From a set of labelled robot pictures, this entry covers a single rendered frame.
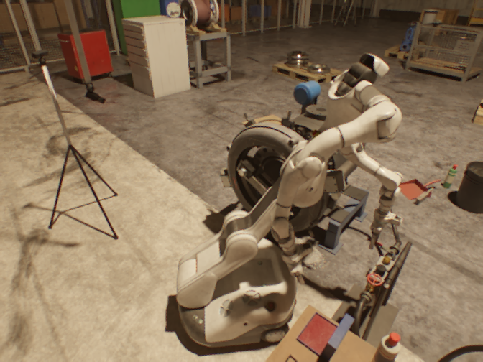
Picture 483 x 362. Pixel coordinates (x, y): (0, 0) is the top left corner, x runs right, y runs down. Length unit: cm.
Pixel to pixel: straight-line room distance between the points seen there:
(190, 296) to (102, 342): 62
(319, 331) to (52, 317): 159
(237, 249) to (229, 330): 45
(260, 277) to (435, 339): 107
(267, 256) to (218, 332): 52
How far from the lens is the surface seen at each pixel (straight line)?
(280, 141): 179
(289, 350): 143
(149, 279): 229
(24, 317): 243
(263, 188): 200
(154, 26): 541
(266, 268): 188
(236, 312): 167
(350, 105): 127
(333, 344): 134
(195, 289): 170
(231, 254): 154
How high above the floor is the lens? 173
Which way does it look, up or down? 34 degrees down
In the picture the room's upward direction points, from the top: straight up
